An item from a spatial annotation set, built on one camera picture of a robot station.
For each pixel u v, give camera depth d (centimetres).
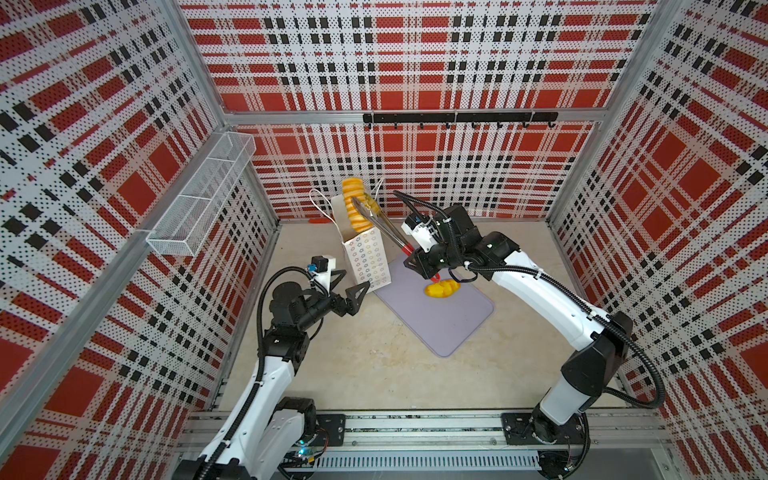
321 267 63
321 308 66
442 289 98
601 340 42
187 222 92
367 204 77
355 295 67
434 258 65
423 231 66
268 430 57
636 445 72
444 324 91
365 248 84
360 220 77
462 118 91
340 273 77
